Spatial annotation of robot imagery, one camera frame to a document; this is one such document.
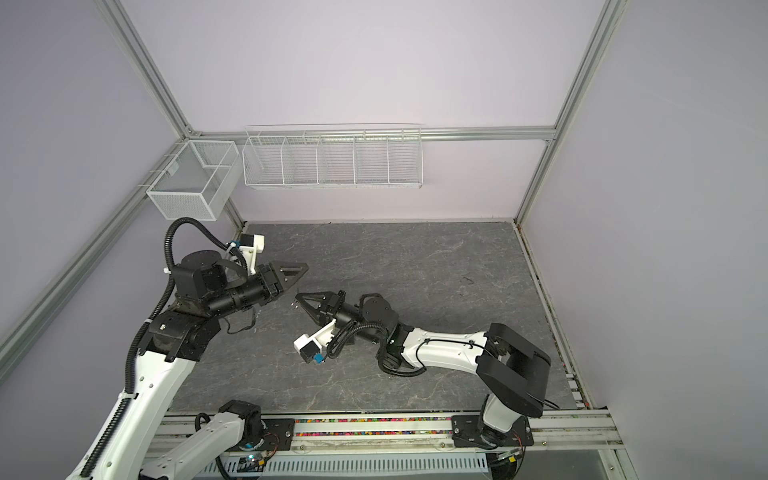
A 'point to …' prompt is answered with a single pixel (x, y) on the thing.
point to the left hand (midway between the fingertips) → (304, 275)
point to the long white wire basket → (382, 156)
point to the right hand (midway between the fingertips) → (304, 288)
